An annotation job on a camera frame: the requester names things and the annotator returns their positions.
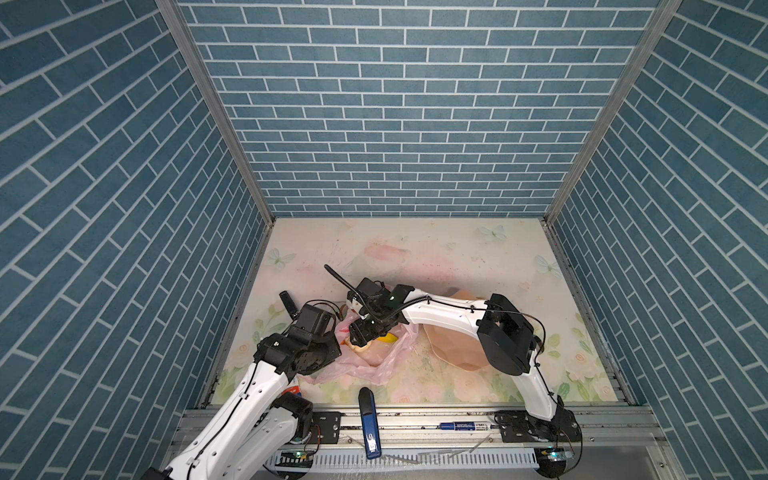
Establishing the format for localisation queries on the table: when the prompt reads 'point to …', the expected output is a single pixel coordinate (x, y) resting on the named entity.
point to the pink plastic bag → (382, 363)
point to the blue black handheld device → (370, 424)
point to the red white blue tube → (295, 390)
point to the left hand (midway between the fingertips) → (339, 350)
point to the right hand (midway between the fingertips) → (355, 334)
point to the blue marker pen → (465, 426)
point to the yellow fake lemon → (388, 338)
